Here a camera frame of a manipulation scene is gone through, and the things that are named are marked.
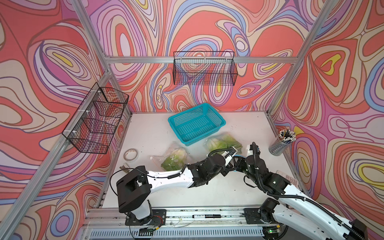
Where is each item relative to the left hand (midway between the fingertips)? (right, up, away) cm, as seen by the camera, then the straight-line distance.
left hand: (234, 158), depth 74 cm
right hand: (+2, -3, +5) cm, 6 cm away
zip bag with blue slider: (-5, +9, +25) cm, 27 cm away
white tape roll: (-61, -2, +22) cm, 65 cm away
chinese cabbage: (-8, +5, +17) cm, 20 cm away
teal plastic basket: (-18, +19, +39) cm, 47 cm away
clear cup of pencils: (+33, +10, +10) cm, 35 cm away
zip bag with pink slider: (-31, -2, +10) cm, 33 cm away
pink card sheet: (+36, -14, +10) cm, 40 cm away
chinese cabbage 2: (+2, +7, +17) cm, 18 cm away
